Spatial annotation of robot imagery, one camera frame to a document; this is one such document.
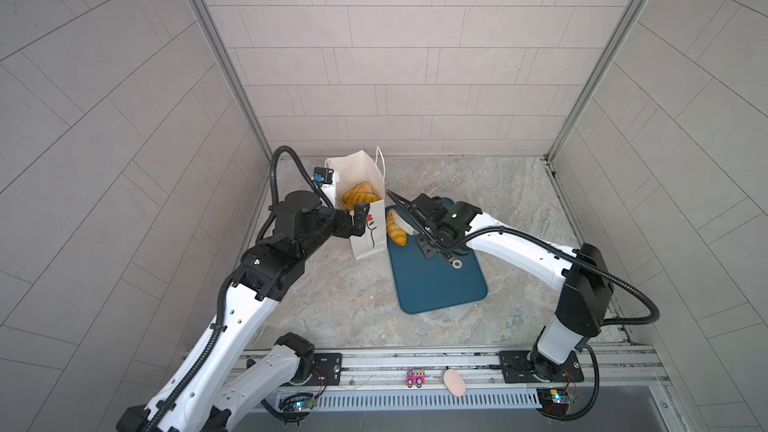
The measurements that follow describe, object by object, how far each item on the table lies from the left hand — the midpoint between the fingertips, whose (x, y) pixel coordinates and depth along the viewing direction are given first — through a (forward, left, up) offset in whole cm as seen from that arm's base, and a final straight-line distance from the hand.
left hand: (358, 199), depth 66 cm
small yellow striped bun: (+16, +7, -23) cm, 29 cm away
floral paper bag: (+20, +3, -18) cm, 27 cm away
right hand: (-1, -16, -21) cm, 27 cm away
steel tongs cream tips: (-6, -12, -2) cm, 14 cm away
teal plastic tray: (-8, -18, -30) cm, 36 cm away
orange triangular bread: (+18, +2, -18) cm, 25 cm away
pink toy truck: (-31, -13, -28) cm, 43 cm away
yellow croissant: (+7, -8, -26) cm, 29 cm away
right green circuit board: (-35, -45, -31) cm, 65 cm away
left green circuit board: (-36, +13, -27) cm, 46 cm away
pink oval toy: (-32, -22, -28) cm, 48 cm away
